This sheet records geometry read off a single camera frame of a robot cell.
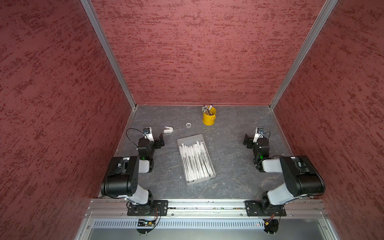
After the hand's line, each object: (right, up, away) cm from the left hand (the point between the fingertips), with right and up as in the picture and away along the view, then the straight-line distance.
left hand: (155, 136), depth 93 cm
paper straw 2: (+21, -17, -6) cm, 28 cm away
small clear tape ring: (+21, +7, +16) cm, 27 cm away
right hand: (+63, 0, +1) cm, 63 cm away
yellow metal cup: (+36, +10, +11) cm, 39 cm away
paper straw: (+19, -16, -6) cm, 25 cm away
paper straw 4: (+25, -13, -3) cm, 28 cm away
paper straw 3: (+24, -16, -5) cm, 29 cm away
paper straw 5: (+29, -14, -4) cm, 32 cm away
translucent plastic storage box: (+22, -3, +7) cm, 23 cm away
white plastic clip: (+6, +4, +10) cm, 12 cm away
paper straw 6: (+30, -14, -3) cm, 33 cm away
